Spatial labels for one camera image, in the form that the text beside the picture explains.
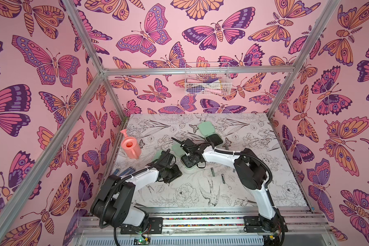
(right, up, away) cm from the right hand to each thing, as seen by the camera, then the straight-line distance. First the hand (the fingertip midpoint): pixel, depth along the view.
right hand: (189, 159), depth 97 cm
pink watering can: (-34, +9, -7) cm, 36 cm away
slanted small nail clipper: (+14, -7, -4) cm, 16 cm away
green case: (+1, +1, -11) cm, 11 cm away
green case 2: (+14, +20, +16) cm, 29 cm away
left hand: (-4, -7, -7) cm, 11 cm away
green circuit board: (-23, -34, -25) cm, 48 cm away
